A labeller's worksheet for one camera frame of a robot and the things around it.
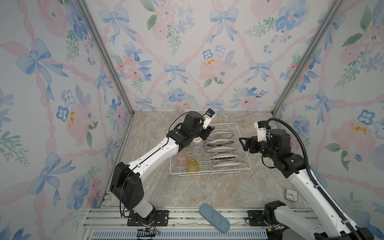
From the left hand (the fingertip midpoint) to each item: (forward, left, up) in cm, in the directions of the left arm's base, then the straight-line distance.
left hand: (210, 122), depth 77 cm
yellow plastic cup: (-13, +9, -25) cm, 29 cm away
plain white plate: (-16, -9, -14) cm, 23 cm away
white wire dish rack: (+17, -17, -28) cm, 37 cm away
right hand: (-7, -18, -3) cm, 19 cm away
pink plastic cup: (-12, +15, -18) cm, 27 cm away
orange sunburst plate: (-3, -9, -22) cm, 24 cm away
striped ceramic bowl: (+4, +7, -23) cm, 24 cm away
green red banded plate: (-12, -8, -13) cm, 20 cm away
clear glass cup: (-9, +6, -16) cm, 19 cm away
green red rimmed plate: (+3, -8, -22) cm, 24 cm away
